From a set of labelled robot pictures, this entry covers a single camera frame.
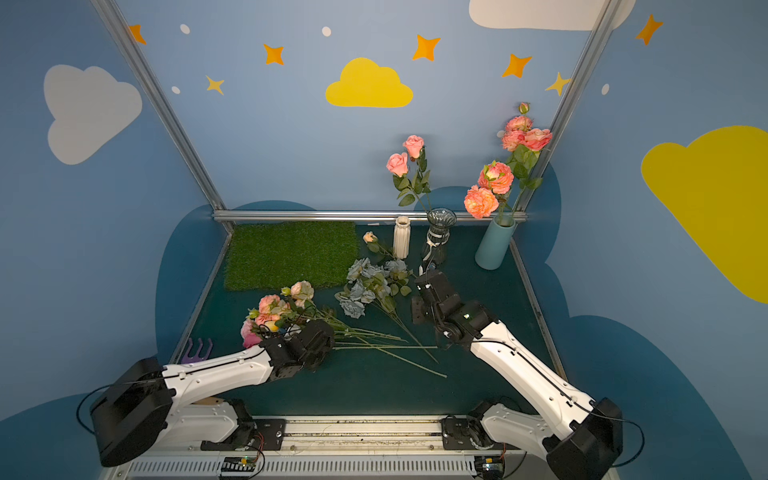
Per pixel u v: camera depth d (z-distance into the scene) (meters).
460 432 0.75
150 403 0.41
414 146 0.82
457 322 0.52
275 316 0.90
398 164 0.78
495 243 0.99
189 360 0.87
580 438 0.38
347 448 0.73
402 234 1.01
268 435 0.75
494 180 0.61
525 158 0.84
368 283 0.93
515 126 0.86
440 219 1.01
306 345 0.65
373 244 1.15
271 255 1.11
